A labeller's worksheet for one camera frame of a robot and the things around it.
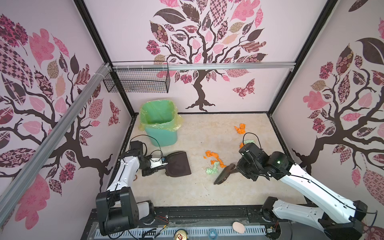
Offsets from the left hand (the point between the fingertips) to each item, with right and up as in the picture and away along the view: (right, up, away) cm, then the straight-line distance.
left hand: (152, 167), depth 84 cm
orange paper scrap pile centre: (+34, +6, +11) cm, 37 cm away
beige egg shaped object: (+46, -25, -15) cm, 54 cm away
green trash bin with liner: (0, +29, +18) cm, 34 cm away
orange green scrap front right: (+36, -3, +4) cm, 36 cm away
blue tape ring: (+33, -28, -15) cm, 46 cm away
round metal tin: (+19, -21, -24) cm, 37 cm away
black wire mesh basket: (-12, +56, +10) cm, 58 cm away
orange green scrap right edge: (+58, +11, +19) cm, 61 cm away
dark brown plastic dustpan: (+14, +1, +4) cm, 15 cm away
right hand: (+44, +4, -13) cm, 46 cm away
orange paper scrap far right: (+60, +21, +24) cm, 68 cm away
